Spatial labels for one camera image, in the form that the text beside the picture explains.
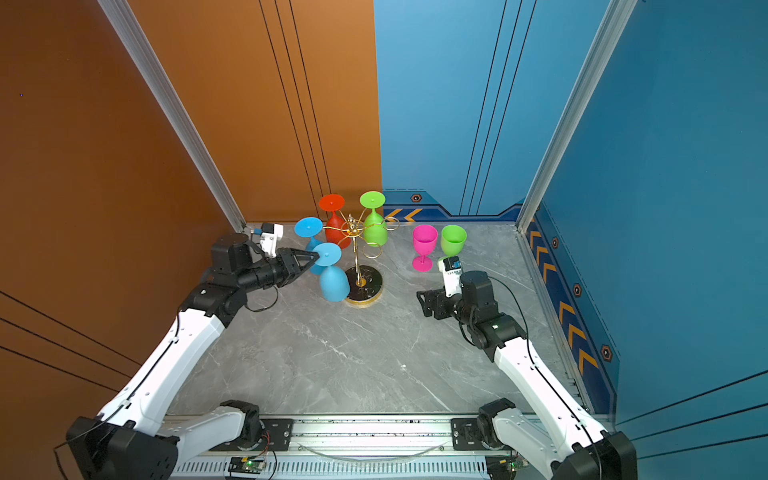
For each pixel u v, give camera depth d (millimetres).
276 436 740
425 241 940
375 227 901
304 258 707
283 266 628
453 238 989
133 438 370
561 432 404
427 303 700
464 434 724
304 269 669
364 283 994
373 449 723
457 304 656
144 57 757
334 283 784
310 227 791
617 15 698
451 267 671
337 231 809
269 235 669
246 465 709
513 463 696
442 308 683
